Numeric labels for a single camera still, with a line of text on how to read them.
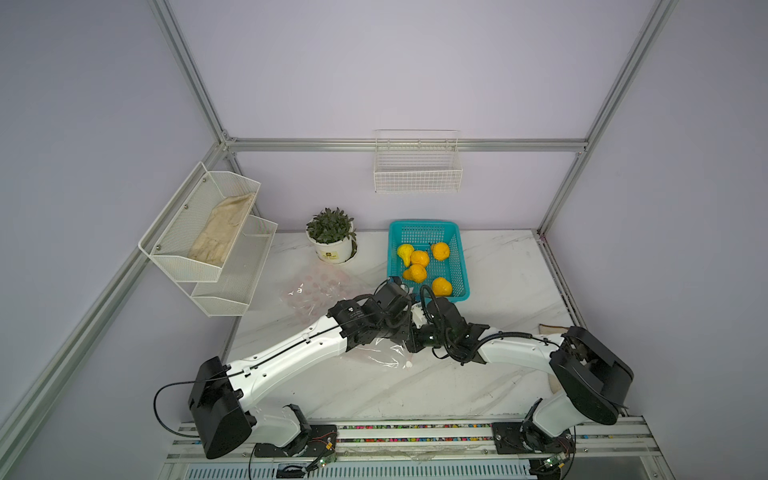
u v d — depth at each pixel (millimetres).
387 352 783
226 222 813
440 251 1077
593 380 446
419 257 1054
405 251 1075
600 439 759
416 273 1012
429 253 1086
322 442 719
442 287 979
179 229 711
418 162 959
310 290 1031
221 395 388
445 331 670
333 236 957
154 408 431
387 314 557
